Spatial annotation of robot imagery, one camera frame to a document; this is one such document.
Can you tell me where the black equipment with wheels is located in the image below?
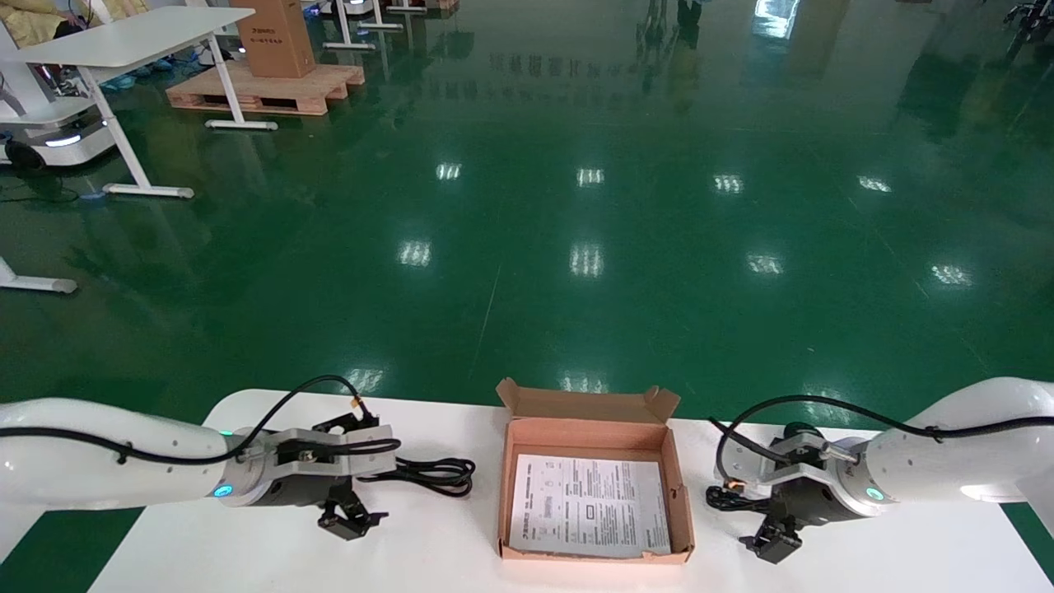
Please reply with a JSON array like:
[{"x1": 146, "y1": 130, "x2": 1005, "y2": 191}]
[{"x1": 1002, "y1": 0, "x2": 1054, "y2": 44}]

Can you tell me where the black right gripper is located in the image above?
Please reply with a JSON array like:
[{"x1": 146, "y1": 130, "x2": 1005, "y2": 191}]
[{"x1": 738, "y1": 460, "x2": 867, "y2": 564}]

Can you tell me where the open brown cardboard box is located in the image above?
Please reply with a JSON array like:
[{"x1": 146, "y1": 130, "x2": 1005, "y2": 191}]
[{"x1": 495, "y1": 377, "x2": 696, "y2": 567}]

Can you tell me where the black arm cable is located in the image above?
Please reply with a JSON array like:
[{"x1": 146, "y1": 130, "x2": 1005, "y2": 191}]
[
  {"x1": 709, "y1": 395, "x2": 1054, "y2": 488},
  {"x1": 0, "y1": 375, "x2": 376, "y2": 467}
]

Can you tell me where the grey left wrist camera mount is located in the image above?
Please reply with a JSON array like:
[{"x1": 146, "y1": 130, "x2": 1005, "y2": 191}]
[{"x1": 264, "y1": 423, "x2": 403, "y2": 481}]

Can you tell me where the white printed instruction sheet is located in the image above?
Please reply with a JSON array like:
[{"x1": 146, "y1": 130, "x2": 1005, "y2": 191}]
[{"x1": 507, "y1": 454, "x2": 673, "y2": 558}]

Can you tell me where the white table foot bar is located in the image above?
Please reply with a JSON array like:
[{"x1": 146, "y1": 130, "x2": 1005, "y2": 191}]
[{"x1": 0, "y1": 257, "x2": 78, "y2": 296}]

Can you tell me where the tall brown cardboard carton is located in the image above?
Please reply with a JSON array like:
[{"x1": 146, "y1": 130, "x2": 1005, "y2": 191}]
[{"x1": 230, "y1": 0, "x2": 317, "y2": 80}]

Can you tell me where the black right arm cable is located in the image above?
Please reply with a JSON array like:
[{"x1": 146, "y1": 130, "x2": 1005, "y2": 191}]
[{"x1": 709, "y1": 395, "x2": 1054, "y2": 488}]

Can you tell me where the white table leg frame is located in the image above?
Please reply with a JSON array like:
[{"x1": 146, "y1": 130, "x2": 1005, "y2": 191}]
[{"x1": 322, "y1": 0, "x2": 428, "y2": 53}]

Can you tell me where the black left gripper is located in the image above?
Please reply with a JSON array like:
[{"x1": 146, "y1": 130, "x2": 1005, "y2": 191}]
[{"x1": 224, "y1": 411, "x2": 389, "y2": 541}]

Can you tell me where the person in yellow clothes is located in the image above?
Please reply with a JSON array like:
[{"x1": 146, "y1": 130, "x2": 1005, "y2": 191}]
[{"x1": 0, "y1": 0, "x2": 85, "y2": 49}]

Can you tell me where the black power cable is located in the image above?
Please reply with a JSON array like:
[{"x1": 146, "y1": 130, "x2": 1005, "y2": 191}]
[{"x1": 362, "y1": 457, "x2": 477, "y2": 498}]

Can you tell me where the wooden pallet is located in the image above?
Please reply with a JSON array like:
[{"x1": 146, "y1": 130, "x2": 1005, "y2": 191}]
[{"x1": 165, "y1": 61, "x2": 366, "y2": 117}]

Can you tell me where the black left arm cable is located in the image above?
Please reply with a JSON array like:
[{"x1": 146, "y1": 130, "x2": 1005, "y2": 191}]
[{"x1": 0, "y1": 375, "x2": 376, "y2": 467}]

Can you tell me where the black cable on floor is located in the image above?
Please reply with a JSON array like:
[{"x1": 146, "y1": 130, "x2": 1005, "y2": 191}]
[{"x1": 0, "y1": 176, "x2": 81, "y2": 206}]

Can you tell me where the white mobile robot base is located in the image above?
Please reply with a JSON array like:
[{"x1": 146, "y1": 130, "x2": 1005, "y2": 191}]
[{"x1": 0, "y1": 23, "x2": 117, "y2": 172}]

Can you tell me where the white desk with legs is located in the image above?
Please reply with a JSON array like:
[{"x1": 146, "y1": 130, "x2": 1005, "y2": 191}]
[{"x1": 0, "y1": 7, "x2": 279, "y2": 201}]

